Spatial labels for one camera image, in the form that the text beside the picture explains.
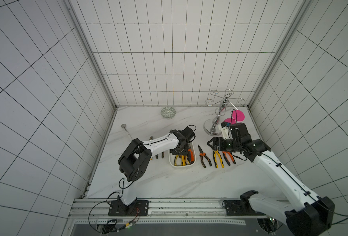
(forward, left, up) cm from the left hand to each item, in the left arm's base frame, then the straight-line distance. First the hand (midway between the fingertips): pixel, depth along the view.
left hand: (178, 154), depth 89 cm
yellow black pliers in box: (-4, -4, 0) cm, 5 cm away
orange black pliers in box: (-3, -8, +3) cm, 8 cm away
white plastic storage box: (-2, +4, -2) cm, 5 cm away
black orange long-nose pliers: (+1, -15, -2) cm, 15 cm away
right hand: (-1, -16, +15) cm, 22 cm away
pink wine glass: (+14, -34, +22) cm, 42 cm away
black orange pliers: (-1, +10, -2) cm, 10 cm away
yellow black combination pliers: (-1, -26, -2) cm, 26 cm away
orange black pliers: (-2, -31, -2) cm, 31 cm away
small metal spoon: (+24, +41, -3) cm, 47 cm away
